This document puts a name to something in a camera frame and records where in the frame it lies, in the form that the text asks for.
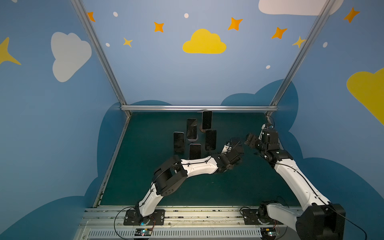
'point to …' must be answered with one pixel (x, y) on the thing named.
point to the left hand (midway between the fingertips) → (229, 158)
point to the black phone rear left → (191, 128)
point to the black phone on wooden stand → (207, 119)
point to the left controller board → (143, 232)
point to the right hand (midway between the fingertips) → (256, 136)
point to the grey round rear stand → (193, 139)
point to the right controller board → (268, 233)
